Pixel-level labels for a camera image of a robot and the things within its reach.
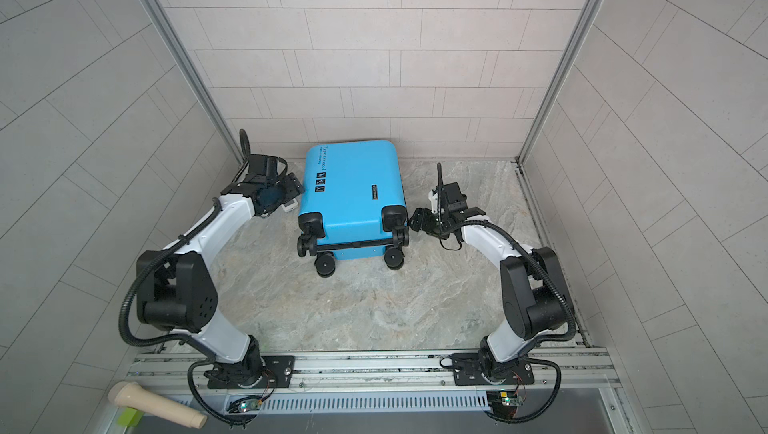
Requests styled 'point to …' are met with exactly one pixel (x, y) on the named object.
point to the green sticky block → (130, 417)
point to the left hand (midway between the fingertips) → (302, 183)
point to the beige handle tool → (132, 395)
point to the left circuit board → (245, 404)
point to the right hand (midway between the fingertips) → (414, 223)
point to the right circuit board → (504, 398)
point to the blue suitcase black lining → (353, 204)
